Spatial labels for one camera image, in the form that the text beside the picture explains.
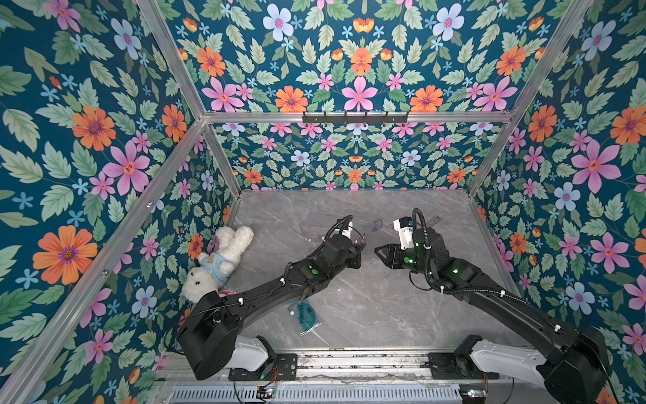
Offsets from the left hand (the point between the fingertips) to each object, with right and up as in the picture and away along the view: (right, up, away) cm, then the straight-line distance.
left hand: (363, 245), depth 80 cm
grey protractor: (+8, +6, +24) cm, 26 cm away
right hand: (+6, +1, -4) cm, 7 cm away
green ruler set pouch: (-20, -23, +5) cm, 31 cm away
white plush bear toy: (-51, -8, +6) cm, 52 cm away
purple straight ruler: (+34, +7, +30) cm, 46 cm away
